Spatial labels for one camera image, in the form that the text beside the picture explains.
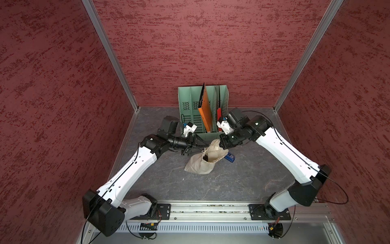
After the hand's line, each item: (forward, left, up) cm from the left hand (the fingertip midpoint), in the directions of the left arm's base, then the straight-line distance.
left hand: (204, 151), depth 64 cm
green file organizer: (+44, +10, -10) cm, 46 cm away
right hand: (+5, -8, -6) cm, 11 cm away
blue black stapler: (+9, -17, -26) cm, 32 cm away
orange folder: (+27, -1, -2) cm, 28 cm away
